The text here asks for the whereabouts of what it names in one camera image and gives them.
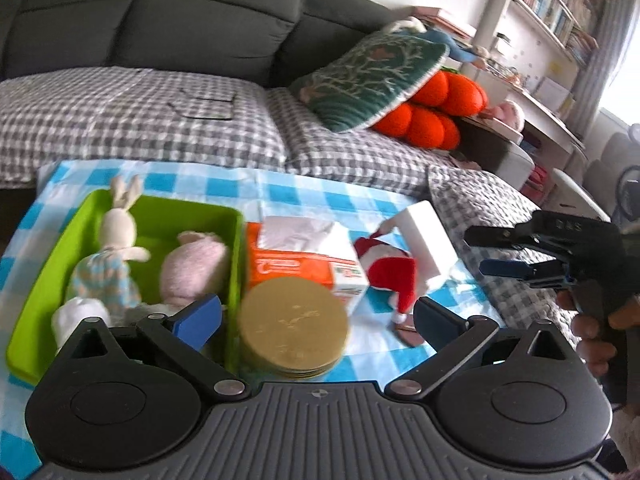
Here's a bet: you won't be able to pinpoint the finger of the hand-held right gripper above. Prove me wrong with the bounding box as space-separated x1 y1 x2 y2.
464 224 549 253
479 258 566 289

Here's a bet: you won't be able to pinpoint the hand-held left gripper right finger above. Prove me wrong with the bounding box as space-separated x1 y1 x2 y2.
385 296 583 403

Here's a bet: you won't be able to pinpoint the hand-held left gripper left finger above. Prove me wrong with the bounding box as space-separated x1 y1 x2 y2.
55 294 251 403

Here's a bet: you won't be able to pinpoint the green rectangular plastic box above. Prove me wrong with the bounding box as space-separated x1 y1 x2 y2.
6 189 247 386

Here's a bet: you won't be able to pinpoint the rabbit doll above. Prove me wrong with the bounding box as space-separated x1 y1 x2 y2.
65 175 151 321

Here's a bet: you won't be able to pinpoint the white cloth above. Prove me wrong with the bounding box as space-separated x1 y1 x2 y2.
51 296 112 353

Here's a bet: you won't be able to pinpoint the person's right hand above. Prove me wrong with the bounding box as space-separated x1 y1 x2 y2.
556 291 640 377

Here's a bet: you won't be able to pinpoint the grey woven quilted cover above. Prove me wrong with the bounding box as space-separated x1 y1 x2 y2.
427 162 581 333

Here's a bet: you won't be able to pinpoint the red santa plush toy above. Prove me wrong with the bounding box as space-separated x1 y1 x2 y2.
352 220 426 326

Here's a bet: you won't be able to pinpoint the white foam block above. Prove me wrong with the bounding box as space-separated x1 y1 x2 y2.
397 200 461 291

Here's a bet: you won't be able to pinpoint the clear jar with gold lid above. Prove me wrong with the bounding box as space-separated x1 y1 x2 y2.
237 277 349 378

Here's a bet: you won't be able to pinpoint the orange tissue pack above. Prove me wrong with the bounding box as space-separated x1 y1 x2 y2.
245 216 371 313

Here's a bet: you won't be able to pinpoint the pale pink plush toy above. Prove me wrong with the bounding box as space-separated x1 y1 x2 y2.
492 101 526 132

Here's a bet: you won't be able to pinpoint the white desk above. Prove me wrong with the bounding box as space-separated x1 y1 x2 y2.
480 72 587 163

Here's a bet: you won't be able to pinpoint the orange pumpkin cushion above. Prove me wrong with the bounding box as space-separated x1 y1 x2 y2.
372 70 487 151

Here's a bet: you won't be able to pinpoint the grey gingham seat cover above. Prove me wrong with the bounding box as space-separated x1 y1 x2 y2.
265 87 481 200
0 66 288 186

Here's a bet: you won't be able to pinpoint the blue white checkered tablecloth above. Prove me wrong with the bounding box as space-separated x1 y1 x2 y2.
0 159 506 466

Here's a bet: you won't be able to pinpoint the green patterned pillow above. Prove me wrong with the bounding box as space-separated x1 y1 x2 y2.
292 35 451 133

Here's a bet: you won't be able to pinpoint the black eyeglasses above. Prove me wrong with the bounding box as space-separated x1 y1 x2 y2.
167 94 239 122

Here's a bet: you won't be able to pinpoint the plush toy in blue jacket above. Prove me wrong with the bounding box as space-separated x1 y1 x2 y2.
390 17 487 70

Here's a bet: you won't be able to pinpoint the grey curtain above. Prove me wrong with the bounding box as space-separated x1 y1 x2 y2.
582 0 640 143

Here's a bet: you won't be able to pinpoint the white bookshelf with books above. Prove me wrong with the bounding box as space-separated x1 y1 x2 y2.
509 0 601 67

